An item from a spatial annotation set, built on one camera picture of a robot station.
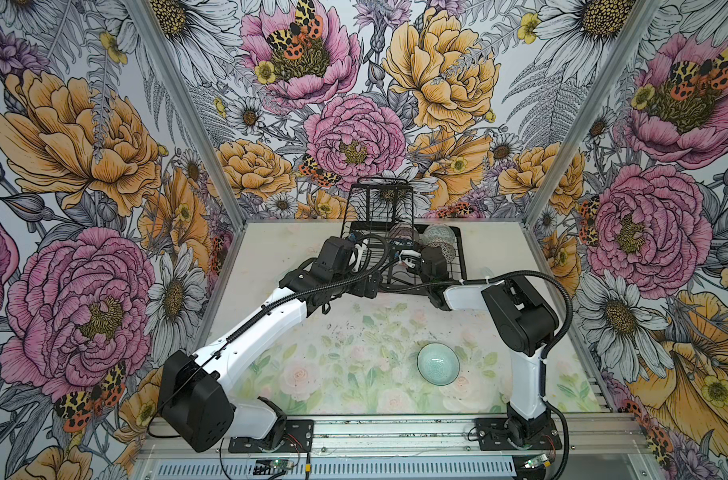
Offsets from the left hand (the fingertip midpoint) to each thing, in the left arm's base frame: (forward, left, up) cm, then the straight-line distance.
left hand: (363, 283), depth 80 cm
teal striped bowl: (-15, -21, -18) cm, 31 cm away
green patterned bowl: (+30, -29, -15) cm, 45 cm away
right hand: (+20, -18, -9) cm, 28 cm away
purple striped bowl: (+32, -15, -14) cm, 38 cm away
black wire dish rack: (+46, -7, -18) cm, 49 cm away
